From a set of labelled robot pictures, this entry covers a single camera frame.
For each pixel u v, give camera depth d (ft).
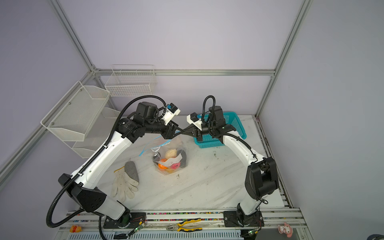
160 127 1.95
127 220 2.23
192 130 2.26
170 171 2.83
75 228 2.30
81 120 2.57
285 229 2.26
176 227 2.34
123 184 2.79
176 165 2.69
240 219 2.17
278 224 2.39
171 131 1.99
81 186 1.31
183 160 2.82
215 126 2.13
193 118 2.05
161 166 2.73
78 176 1.34
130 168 2.89
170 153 2.85
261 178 1.48
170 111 1.96
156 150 2.30
